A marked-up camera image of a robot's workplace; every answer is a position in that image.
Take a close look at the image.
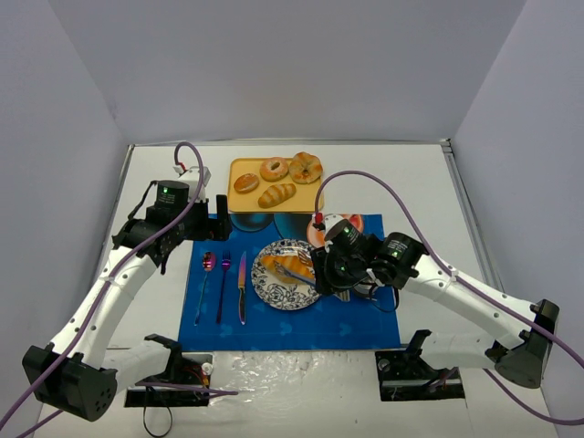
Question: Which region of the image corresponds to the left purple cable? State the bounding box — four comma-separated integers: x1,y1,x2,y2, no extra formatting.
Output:
0,141,239,438

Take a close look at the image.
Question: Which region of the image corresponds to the iridescent knife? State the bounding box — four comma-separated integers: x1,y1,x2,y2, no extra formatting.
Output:
237,252,246,325

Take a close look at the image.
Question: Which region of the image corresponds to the blue floral plate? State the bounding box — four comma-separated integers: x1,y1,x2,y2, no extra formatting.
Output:
251,239,320,311

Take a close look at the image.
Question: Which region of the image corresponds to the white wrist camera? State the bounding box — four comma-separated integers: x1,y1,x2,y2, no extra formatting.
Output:
173,165,211,188
307,213,344,247

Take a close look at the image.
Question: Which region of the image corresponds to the purple cable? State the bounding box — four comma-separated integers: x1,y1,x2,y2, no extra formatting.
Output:
0,141,239,438
313,170,584,426

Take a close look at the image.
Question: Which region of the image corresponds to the iridescent spoon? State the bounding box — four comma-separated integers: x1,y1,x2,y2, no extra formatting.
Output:
193,251,216,326

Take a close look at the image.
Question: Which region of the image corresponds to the ring bagel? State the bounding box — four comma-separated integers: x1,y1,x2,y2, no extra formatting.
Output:
259,157,288,182

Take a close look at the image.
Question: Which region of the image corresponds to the glazed round bun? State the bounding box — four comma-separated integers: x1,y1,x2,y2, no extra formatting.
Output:
233,172,259,193

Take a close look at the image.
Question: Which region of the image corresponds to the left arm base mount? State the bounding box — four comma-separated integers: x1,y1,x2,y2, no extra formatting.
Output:
123,353,214,408

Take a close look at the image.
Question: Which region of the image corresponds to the yellow tray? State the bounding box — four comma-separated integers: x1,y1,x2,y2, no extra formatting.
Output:
227,157,324,214

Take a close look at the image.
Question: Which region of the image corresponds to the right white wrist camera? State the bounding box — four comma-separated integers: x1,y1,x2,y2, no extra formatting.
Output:
307,213,344,247

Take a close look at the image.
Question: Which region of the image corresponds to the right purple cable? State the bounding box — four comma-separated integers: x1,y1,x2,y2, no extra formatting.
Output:
313,170,584,426

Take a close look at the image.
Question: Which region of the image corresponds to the small striped croissant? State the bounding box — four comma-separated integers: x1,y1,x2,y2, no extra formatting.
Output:
257,183,297,209

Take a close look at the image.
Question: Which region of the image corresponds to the twisted brown bread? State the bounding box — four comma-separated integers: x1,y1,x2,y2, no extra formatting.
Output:
288,151,323,184

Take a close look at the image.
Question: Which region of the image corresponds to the blue printed placemat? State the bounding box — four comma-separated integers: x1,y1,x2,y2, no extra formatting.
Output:
179,213,401,351

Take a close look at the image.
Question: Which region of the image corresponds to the iridescent fork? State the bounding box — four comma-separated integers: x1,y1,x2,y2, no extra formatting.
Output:
215,250,232,324

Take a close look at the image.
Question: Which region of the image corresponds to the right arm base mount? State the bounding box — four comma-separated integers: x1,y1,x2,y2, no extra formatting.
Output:
375,349,465,402

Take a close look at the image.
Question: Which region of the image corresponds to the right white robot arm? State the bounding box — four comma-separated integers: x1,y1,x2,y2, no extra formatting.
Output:
311,214,559,389

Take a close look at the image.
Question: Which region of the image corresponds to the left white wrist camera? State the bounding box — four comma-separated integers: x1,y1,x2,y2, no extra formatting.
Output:
173,165,211,188

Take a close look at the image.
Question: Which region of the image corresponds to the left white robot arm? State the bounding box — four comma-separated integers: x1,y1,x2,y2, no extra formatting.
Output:
22,180,232,422

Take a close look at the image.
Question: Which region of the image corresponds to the large striped croissant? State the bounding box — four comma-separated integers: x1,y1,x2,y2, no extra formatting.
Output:
261,255,315,284

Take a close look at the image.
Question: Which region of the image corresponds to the metal cup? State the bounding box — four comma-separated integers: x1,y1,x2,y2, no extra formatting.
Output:
334,283,378,302

